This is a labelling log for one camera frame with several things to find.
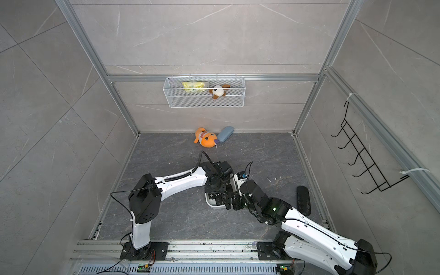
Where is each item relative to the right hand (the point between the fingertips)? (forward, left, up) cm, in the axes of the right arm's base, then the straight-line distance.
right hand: (231, 194), depth 75 cm
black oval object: (+1, -37, -13) cm, 39 cm away
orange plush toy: (+41, +14, -8) cm, 44 cm away
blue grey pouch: (+52, +1, -13) cm, 53 cm away
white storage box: (+3, +10, -14) cm, 17 cm away
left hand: (+8, +4, -9) cm, 12 cm away
